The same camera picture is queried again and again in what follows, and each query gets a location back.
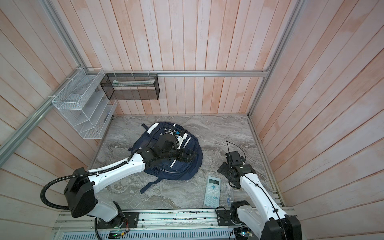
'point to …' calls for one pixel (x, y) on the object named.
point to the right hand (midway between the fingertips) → (226, 172)
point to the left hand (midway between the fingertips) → (190, 155)
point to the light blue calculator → (212, 192)
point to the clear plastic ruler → (229, 195)
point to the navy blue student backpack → (147, 137)
